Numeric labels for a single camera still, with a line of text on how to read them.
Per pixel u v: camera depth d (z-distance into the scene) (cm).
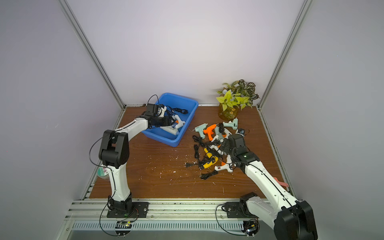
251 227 70
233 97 97
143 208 74
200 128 104
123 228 72
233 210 73
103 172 78
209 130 101
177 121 106
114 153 55
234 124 106
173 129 101
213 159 88
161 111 87
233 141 62
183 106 115
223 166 87
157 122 85
